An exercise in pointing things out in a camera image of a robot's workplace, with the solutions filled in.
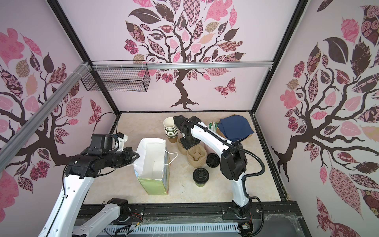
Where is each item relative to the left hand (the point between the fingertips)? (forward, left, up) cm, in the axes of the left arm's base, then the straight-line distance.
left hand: (138, 159), depth 68 cm
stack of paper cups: (+23, -12, -6) cm, 27 cm away
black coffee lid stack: (+9, -39, -21) cm, 45 cm away
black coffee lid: (-4, -30, -11) cm, 32 cm away
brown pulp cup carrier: (+9, -28, -15) cm, 33 cm away
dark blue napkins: (+33, -57, -19) cm, 69 cm away
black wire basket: (+55, +13, +10) cm, 57 cm away
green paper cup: (-7, -30, -16) cm, 34 cm away
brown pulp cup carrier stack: (+13, -19, -12) cm, 26 cm away
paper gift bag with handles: (+6, -1, -23) cm, 24 cm away
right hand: (+15, -24, -11) cm, 31 cm away
